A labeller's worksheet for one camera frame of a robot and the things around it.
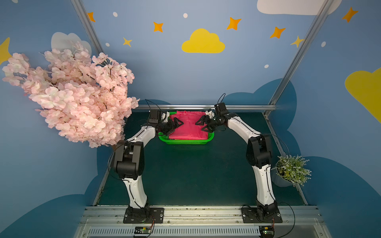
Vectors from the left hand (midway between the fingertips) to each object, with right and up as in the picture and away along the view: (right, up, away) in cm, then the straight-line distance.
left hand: (179, 123), depth 95 cm
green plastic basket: (-10, -10, +8) cm, 17 cm away
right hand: (+13, 0, +1) cm, 14 cm away
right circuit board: (+46, -55, -22) cm, 75 cm away
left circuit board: (-16, -53, -23) cm, 60 cm away
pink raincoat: (+7, -4, +3) cm, 8 cm away
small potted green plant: (+59, -24, -21) cm, 67 cm away
